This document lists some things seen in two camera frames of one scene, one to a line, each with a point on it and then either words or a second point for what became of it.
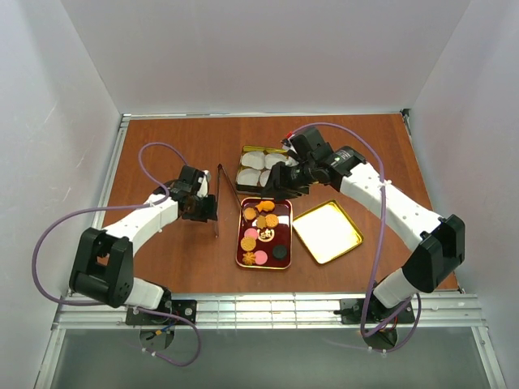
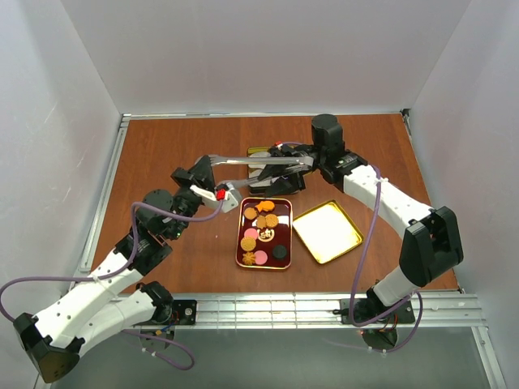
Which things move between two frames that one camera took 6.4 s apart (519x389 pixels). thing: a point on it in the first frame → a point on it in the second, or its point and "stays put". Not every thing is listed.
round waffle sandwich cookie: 271,220 stays put
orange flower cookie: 261,221 stays put
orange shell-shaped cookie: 250,213 stays put
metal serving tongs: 220,169 → 302,162
